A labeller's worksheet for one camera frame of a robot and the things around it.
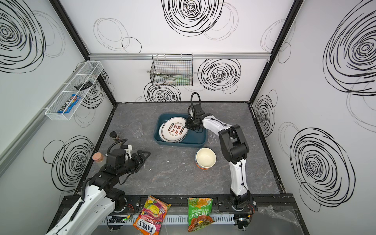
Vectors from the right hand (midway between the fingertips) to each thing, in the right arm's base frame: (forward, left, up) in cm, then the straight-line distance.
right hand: (183, 125), depth 97 cm
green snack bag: (-49, -10, -1) cm, 50 cm away
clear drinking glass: (-1, +33, -3) cm, 33 cm away
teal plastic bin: (+7, +18, -2) cm, 20 cm away
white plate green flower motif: (-3, +16, -4) cm, 17 cm away
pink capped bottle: (-25, +46, +4) cm, 52 cm away
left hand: (-24, +17, +4) cm, 30 cm away
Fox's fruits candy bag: (-51, +13, -4) cm, 52 cm away
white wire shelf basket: (+21, +59, +27) cm, 69 cm away
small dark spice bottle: (-10, +42, +4) cm, 44 cm away
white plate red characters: (-1, +7, -3) cm, 7 cm away
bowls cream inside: (-22, -14, -2) cm, 26 cm away
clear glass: (-6, -20, -7) cm, 22 cm away
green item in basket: (+24, +2, +18) cm, 30 cm away
